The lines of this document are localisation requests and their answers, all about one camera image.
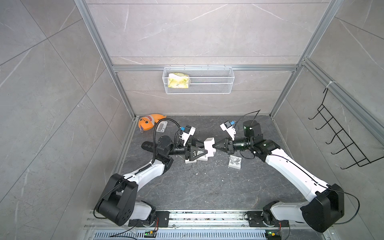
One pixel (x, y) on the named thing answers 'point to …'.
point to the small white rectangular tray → (162, 126)
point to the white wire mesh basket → (195, 80)
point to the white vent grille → (185, 235)
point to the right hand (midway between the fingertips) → (215, 146)
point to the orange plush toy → (146, 123)
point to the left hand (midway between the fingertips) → (207, 149)
